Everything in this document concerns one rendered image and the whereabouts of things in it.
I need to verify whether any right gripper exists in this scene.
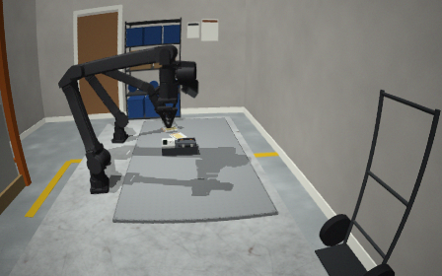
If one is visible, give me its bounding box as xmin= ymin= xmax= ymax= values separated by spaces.
xmin=157 ymin=81 xmax=178 ymax=128

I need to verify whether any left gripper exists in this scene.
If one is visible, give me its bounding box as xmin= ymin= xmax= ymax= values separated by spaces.
xmin=153 ymin=102 xmax=159 ymax=114

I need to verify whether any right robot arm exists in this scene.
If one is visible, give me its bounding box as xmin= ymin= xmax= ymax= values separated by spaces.
xmin=58 ymin=45 xmax=198 ymax=194

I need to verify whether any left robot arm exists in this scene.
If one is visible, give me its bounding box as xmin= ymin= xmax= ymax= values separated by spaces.
xmin=85 ymin=70 xmax=160 ymax=143

